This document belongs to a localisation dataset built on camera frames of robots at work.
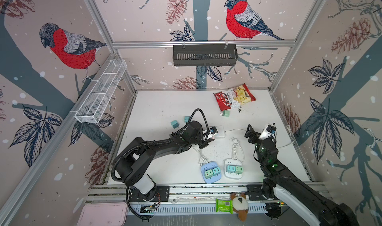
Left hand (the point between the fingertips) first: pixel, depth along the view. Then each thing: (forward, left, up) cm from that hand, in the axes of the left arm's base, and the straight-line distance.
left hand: (212, 136), depth 83 cm
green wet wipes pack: (-32, -4, -9) cm, 34 cm away
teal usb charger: (-18, -1, -3) cm, 18 cm away
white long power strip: (+5, -7, -7) cm, 11 cm away
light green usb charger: (-17, -12, -3) cm, 21 cm away
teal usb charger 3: (+14, +24, -8) cm, 29 cm away
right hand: (+2, -24, +5) cm, 24 cm away
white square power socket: (-12, -13, -8) cm, 19 cm away
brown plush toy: (-32, -11, -7) cm, 35 cm away
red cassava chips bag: (+35, -20, -5) cm, 41 cm away
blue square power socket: (-14, +2, -8) cm, 16 cm away
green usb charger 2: (+22, -12, -8) cm, 26 cm away
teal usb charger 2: (-17, -8, -3) cm, 19 cm away
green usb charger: (-19, +3, -4) cm, 20 cm away
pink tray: (-34, +54, -10) cm, 64 cm away
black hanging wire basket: (+54, +2, +19) cm, 57 cm away
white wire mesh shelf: (+34, +61, +20) cm, 73 cm away
